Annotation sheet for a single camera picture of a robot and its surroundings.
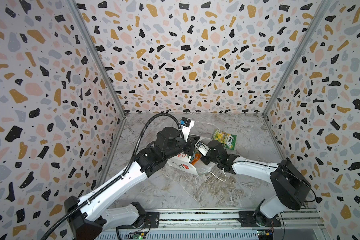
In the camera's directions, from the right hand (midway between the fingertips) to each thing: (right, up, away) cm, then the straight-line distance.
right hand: (197, 147), depth 87 cm
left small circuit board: (-29, -39, -17) cm, 51 cm away
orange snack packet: (-2, -7, +1) cm, 7 cm away
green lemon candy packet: (+23, +3, +18) cm, 29 cm away
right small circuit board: (+30, -40, -16) cm, 52 cm away
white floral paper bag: (0, -10, -4) cm, 11 cm away
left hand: (0, +8, -23) cm, 25 cm away
